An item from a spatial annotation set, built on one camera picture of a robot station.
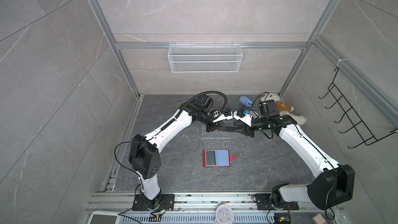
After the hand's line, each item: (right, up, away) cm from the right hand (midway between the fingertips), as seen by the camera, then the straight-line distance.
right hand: (234, 124), depth 78 cm
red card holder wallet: (0, -21, +10) cm, 23 cm away
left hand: (-5, 0, 0) cm, 5 cm away
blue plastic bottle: (+15, +14, +32) cm, 38 cm away
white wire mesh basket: (-15, +41, +23) cm, 50 cm away
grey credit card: (-12, -21, +10) cm, 26 cm away
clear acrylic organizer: (-7, -8, +17) cm, 21 cm away
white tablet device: (-60, -39, -12) cm, 72 cm away
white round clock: (-7, -40, -9) cm, 42 cm away
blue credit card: (-5, -21, +10) cm, 24 cm away
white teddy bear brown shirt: (+38, +8, +23) cm, 45 cm away
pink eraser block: (+35, -41, -11) cm, 55 cm away
